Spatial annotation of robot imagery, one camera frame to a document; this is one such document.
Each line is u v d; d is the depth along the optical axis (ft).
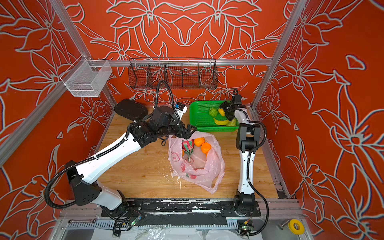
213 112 3.50
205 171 2.57
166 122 1.72
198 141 2.99
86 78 3.01
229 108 2.90
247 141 2.15
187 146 2.89
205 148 2.95
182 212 2.39
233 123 3.29
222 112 3.51
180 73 3.20
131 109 3.64
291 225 2.24
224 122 3.43
